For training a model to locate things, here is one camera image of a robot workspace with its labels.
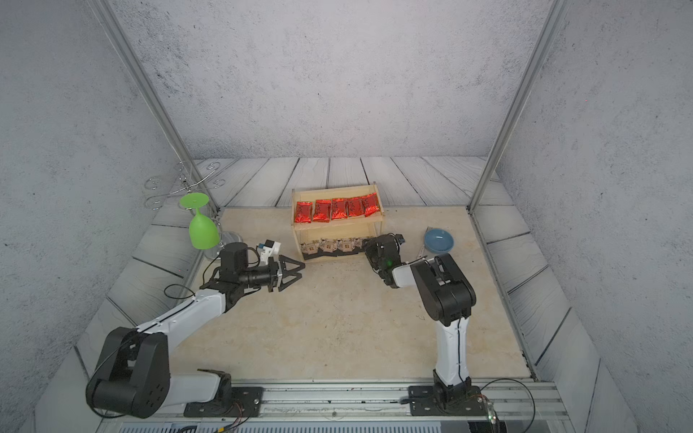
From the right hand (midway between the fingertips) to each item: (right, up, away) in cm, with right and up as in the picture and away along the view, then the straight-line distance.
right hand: (364, 241), depth 101 cm
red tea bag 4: (-3, +12, -10) cm, 16 cm away
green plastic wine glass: (-50, +4, -16) cm, 53 cm away
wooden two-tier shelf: (-9, +7, -14) cm, 18 cm away
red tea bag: (-20, +10, -12) cm, 26 cm away
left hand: (-18, -8, -22) cm, 30 cm away
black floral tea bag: (-21, -3, +4) cm, 21 cm away
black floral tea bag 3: (-7, -2, +4) cm, 8 cm away
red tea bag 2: (-14, +11, -11) cm, 21 cm away
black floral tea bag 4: (-3, -1, +6) cm, 7 cm away
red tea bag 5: (+2, +13, -11) cm, 17 cm away
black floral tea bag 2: (-14, -2, +4) cm, 15 cm away
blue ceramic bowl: (+29, 0, +6) cm, 30 cm away
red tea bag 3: (-8, +11, -12) cm, 18 cm away
